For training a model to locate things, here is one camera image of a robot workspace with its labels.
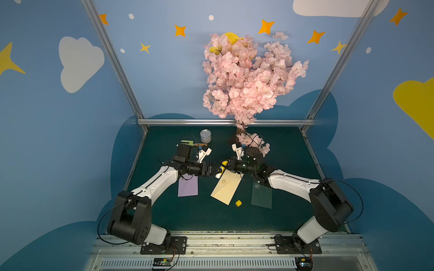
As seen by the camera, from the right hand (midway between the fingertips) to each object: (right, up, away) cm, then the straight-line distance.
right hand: (221, 161), depth 82 cm
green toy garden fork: (-22, +10, +33) cm, 41 cm away
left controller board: (-26, -43, -10) cm, 52 cm away
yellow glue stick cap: (+9, -22, +4) cm, 24 cm away
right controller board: (+36, -44, -8) cm, 58 cm away
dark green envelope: (+22, -19, +9) cm, 31 cm away
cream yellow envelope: (+3, -15, +12) cm, 19 cm away
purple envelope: (-19, -15, +12) cm, 27 cm away
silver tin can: (-10, +14, +30) cm, 34 cm away
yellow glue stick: (+2, -1, -1) cm, 2 cm away
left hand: (-2, -4, -1) cm, 5 cm away
